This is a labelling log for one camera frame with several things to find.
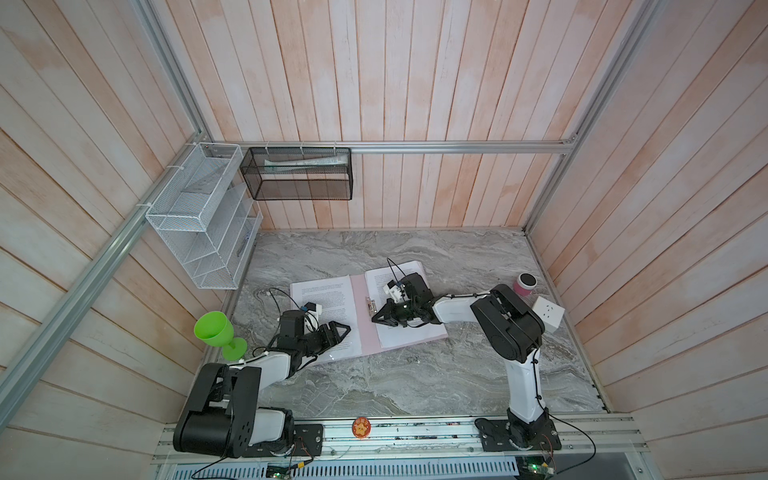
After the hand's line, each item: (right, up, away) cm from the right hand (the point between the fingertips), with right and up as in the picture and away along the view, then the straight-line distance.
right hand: (373, 319), depth 94 cm
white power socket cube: (+56, +2, -1) cm, 57 cm away
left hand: (-9, -4, -5) cm, 11 cm away
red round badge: (-3, -24, -18) cm, 30 cm away
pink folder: (-7, +5, +6) cm, 11 cm away
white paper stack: (+6, -4, -4) cm, 8 cm away
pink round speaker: (+51, +11, +4) cm, 53 cm away
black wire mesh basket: (-23, +46, -3) cm, 52 cm away
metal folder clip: (0, +4, +4) cm, 6 cm away
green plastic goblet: (-41, +1, -16) cm, 44 cm away
